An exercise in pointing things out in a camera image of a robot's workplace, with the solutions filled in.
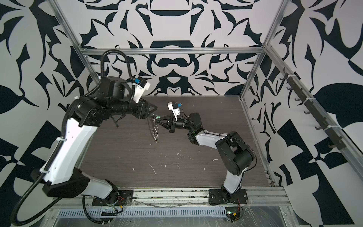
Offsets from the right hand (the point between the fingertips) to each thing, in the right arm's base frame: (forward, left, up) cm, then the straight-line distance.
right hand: (157, 123), depth 70 cm
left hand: (+2, 0, +14) cm, 14 cm away
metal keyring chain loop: (-2, +1, -3) cm, 4 cm away
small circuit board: (-34, -36, -30) cm, 58 cm away
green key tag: (+3, -1, +1) cm, 3 cm away
